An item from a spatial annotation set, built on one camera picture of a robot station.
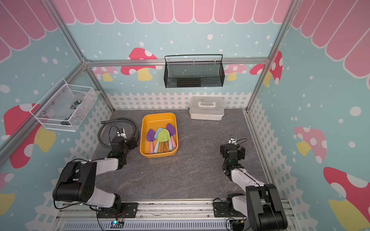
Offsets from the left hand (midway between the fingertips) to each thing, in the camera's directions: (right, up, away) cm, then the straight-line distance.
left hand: (129, 139), depth 94 cm
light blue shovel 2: (+16, +1, +7) cm, 17 cm away
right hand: (+67, -3, -5) cm, 68 cm away
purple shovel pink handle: (+12, +1, +8) cm, 15 cm away
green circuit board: (+3, -41, -22) cm, 46 cm away
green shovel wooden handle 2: (+24, -3, +3) cm, 25 cm away
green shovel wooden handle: (+21, +1, +6) cm, 22 cm away
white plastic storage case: (+53, +23, +11) cm, 59 cm away
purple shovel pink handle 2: (+27, +5, +11) cm, 30 cm away
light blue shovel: (+27, -6, 0) cm, 28 cm away
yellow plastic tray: (+13, +12, +17) cm, 24 cm away
